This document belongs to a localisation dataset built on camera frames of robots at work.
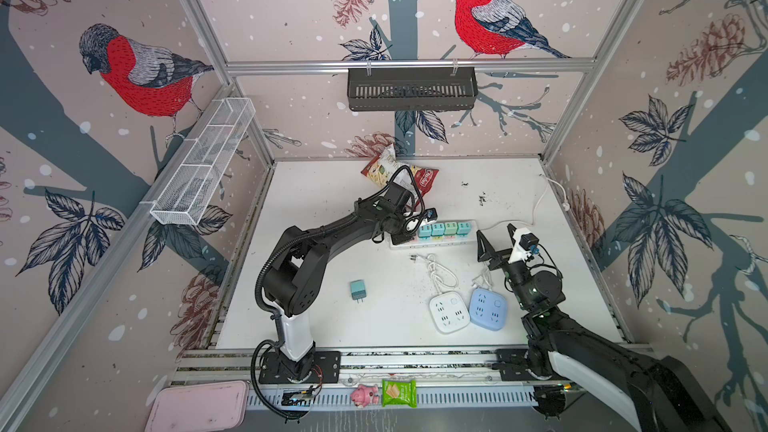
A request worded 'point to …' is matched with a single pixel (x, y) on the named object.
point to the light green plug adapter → (450, 228)
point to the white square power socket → (449, 312)
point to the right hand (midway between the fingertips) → (492, 232)
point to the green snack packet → (399, 392)
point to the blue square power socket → (488, 308)
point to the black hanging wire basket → (412, 89)
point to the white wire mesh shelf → (201, 159)
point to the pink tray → (200, 407)
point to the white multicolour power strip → (465, 240)
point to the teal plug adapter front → (358, 290)
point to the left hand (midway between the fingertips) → (411, 225)
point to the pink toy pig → (364, 396)
